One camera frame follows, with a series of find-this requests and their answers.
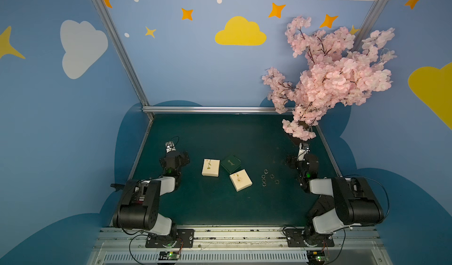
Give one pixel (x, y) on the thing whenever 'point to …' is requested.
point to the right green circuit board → (316, 257)
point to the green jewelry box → (231, 164)
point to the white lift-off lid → (211, 167)
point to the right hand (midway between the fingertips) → (300, 152)
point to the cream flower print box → (241, 180)
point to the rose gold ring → (272, 177)
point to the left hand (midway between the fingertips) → (179, 151)
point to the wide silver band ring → (266, 171)
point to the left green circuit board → (169, 255)
